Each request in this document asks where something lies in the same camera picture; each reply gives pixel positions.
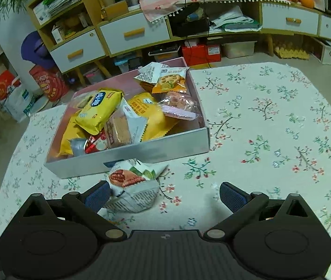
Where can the white newsprint nut bag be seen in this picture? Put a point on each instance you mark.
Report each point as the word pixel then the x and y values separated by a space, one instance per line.
pixel 134 186

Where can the long wooden tv bench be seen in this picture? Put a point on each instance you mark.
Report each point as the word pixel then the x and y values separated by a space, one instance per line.
pixel 266 18

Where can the red drum gift box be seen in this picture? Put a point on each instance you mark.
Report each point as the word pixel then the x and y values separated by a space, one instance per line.
pixel 50 81

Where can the white newsprint green bag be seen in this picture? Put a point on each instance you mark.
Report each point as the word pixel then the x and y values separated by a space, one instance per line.
pixel 149 73

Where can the pink clear pastry pack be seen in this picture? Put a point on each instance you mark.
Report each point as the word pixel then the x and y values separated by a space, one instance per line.
pixel 179 106

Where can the red shiny candy pack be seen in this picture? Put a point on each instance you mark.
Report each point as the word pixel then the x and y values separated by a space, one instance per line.
pixel 93 144

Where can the yellow blue biscuit pack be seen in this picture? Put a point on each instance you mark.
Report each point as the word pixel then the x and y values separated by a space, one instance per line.
pixel 98 110

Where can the brown wafer clear pack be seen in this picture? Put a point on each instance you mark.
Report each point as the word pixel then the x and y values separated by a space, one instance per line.
pixel 117 132

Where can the white rice sack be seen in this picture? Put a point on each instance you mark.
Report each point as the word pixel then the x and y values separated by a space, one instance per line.
pixel 15 98

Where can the tall wooden shelf cabinet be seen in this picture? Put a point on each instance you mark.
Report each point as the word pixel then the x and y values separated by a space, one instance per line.
pixel 70 31

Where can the white text snack pack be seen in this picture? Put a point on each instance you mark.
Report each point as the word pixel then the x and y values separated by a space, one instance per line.
pixel 137 124

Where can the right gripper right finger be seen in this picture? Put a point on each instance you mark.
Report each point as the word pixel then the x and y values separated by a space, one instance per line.
pixel 244 208

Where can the floral tablecloth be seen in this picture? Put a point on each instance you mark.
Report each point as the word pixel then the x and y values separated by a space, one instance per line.
pixel 270 130

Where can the pink silver cardboard box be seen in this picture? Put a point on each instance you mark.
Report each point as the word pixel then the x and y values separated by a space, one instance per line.
pixel 187 138

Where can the red storage box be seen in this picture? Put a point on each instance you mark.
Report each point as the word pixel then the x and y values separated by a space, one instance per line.
pixel 201 54

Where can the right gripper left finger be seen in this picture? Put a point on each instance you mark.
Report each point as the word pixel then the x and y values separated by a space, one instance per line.
pixel 85 206

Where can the large yellow snack bag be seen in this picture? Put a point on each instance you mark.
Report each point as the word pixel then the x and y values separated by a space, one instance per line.
pixel 73 131

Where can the clear plastic storage bin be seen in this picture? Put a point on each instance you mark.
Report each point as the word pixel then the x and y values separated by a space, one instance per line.
pixel 238 49

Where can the low wooden drawer cabinet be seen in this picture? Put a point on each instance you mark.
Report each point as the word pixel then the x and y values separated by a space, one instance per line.
pixel 131 31

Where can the orange lotus cracker pack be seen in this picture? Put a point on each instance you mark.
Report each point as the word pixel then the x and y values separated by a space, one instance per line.
pixel 171 79

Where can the black bag on shelf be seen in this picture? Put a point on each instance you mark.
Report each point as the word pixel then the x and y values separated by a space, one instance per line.
pixel 190 20

